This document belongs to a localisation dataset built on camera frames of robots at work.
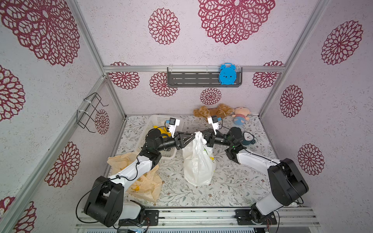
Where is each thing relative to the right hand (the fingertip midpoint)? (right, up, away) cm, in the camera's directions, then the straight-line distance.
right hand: (193, 135), depth 71 cm
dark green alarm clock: (+40, -4, +31) cm, 51 cm away
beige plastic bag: (-25, -29, +11) cm, 40 cm away
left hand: (0, -1, +1) cm, 1 cm away
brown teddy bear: (+24, +18, +39) cm, 49 cm away
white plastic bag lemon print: (+3, -15, +4) cm, 16 cm away
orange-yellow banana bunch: (-14, +3, -2) cm, 15 cm away
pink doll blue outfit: (+39, +14, +42) cm, 59 cm away
